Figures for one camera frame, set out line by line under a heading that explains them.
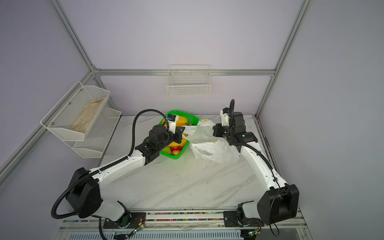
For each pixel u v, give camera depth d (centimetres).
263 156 48
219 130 70
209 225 73
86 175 44
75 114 81
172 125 70
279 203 40
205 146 72
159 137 60
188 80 107
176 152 93
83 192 42
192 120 109
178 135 70
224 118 72
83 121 77
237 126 59
